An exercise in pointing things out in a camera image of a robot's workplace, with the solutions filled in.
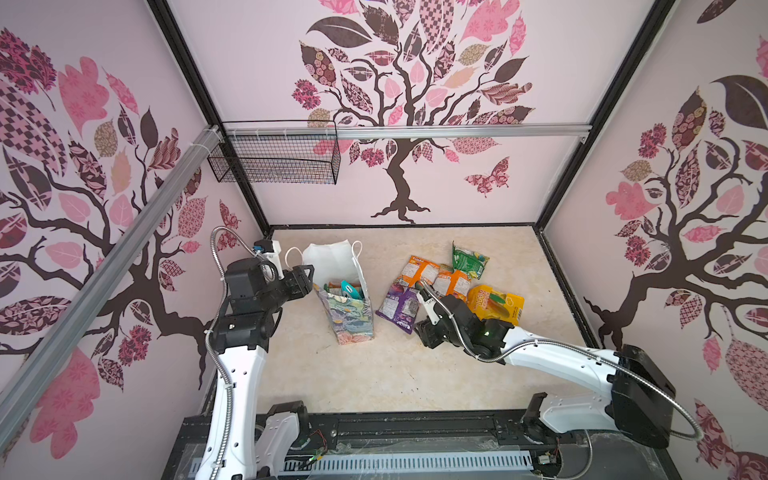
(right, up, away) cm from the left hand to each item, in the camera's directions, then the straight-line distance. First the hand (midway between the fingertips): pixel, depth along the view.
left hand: (306, 274), depth 72 cm
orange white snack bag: (+42, -5, +26) cm, 49 cm away
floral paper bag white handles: (+11, -13, +5) cm, 17 cm away
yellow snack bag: (+53, -11, +20) cm, 57 cm away
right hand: (+29, -13, +9) cm, 33 cm away
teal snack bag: (+10, -5, +7) cm, 14 cm away
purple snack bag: (+24, -11, +22) cm, 35 cm away
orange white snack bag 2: (+31, -1, +32) cm, 44 cm away
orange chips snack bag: (+3, -6, +22) cm, 23 cm away
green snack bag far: (+49, +2, +31) cm, 58 cm away
